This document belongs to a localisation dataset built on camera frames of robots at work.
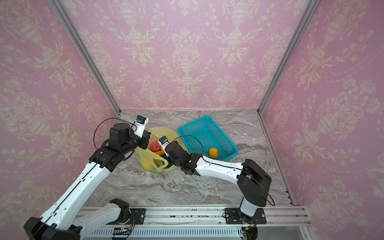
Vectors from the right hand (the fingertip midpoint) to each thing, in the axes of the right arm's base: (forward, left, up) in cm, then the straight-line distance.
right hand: (163, 152), depth 79 cm
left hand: (+5, +5, +11) cm, 13 cm away
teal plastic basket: (+23, -24, -16) cm, 37 cm away
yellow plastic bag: (-5, +5, 0) cm, 7 cm away
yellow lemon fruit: (+5, -28, -12) cm, 31 cm away
